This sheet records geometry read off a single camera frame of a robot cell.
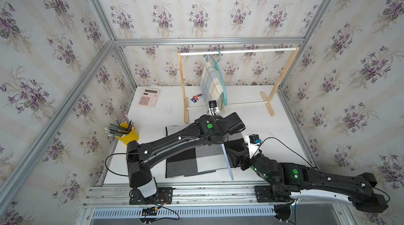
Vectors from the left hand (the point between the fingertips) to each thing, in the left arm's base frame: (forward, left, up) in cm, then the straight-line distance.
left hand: (224, 128), depth 70 cm
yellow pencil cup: (+8, +51, -23) cm, 57 cm away
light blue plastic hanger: (-12, -1, -8) cm, 14 cm away
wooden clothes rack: (+37, -37, -21) cm, 56 cm away
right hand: (-8, -5, -5) cm, 10 cm away
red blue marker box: (+38, +14, -22) cm, 46 cm away
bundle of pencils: (+6, +55, -11) cm, 57 cm away
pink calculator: (+38, +48, -22) cm, 65 cm away
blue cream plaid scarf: (+28, +5, -1) cm, 28 cm away
